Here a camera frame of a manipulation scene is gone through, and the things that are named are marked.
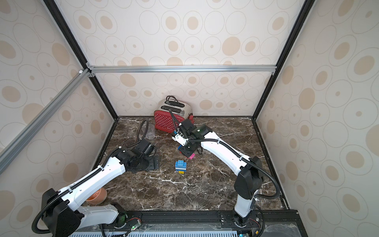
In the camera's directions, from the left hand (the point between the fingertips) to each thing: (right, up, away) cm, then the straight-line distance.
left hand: (156, 165), depth 79 cm
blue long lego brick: (+15, -2, +4) cm, 15 cm away
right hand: (+19, +8, +3) cm, 21 cm away
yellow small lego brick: (+13, -7, +11) cm, 18 cm away
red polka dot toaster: (+4, +30, +22) cm, 37 cm away
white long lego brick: (+13, -3, +6) cm, 15 cm away
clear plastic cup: (-11, +18, +28) cm, 35 cm away
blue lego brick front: (+13, -4, +7) cm, 15 cm away
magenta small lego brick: (+19, +6, -7) cm, 21 cm away
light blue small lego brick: (+13, 0, +4) cm, 13 cm away
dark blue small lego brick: (+13, +11, -7) cm, 19 cm away
